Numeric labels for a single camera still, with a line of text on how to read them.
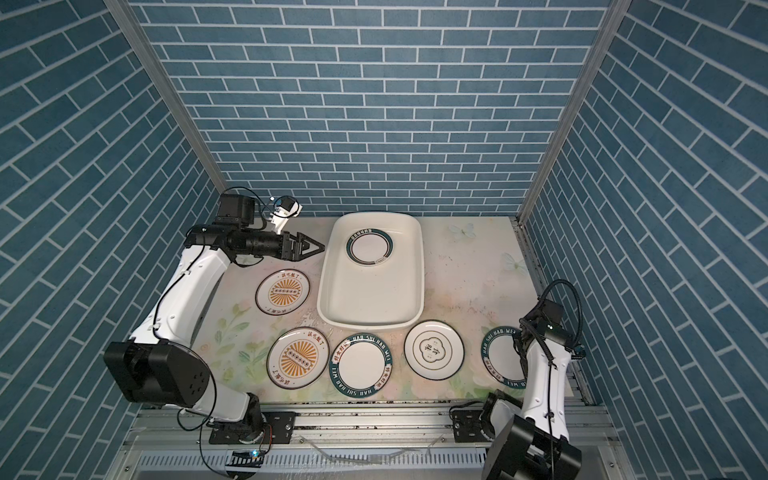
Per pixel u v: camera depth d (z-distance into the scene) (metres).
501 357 0.88
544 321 0.62
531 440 0.39
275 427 0.73
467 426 0.73
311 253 0.68
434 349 0.87
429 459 0.70
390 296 0.99
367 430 0.75
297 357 0.85
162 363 0.41
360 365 0.84
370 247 1.11
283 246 0.65
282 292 0.99
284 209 0.68
